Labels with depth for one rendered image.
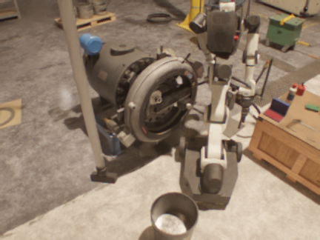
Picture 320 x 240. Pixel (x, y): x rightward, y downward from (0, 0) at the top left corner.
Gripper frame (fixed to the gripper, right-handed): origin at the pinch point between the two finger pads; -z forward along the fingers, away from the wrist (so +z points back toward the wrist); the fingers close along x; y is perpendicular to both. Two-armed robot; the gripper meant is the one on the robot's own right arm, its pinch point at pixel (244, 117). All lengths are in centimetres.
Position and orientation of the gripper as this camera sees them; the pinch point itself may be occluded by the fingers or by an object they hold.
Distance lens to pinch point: 217.2
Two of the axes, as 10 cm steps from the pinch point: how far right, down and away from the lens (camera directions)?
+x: 4.1, -3.7, 8.3
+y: -9.1, -1.4, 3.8
